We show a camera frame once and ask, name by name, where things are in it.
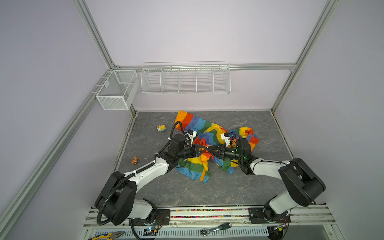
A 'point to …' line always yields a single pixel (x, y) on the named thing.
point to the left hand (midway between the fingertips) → (207, 150)
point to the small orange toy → (134, 161)
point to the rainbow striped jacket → (210, 141)
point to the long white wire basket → (186, 78)
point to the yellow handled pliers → (107, 236)
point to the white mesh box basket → (118, 92)
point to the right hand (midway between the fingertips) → (207, 150)
